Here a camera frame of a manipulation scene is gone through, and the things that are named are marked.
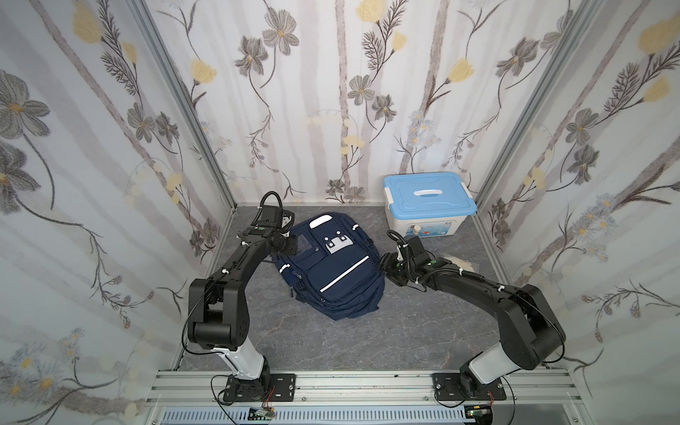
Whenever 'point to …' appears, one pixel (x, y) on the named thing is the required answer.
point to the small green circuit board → (260, 413)
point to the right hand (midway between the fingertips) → (380, 263)
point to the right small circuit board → (481, 413)
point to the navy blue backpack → (336, 267)
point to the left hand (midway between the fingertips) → (294, 242)
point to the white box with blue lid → (427, 204)
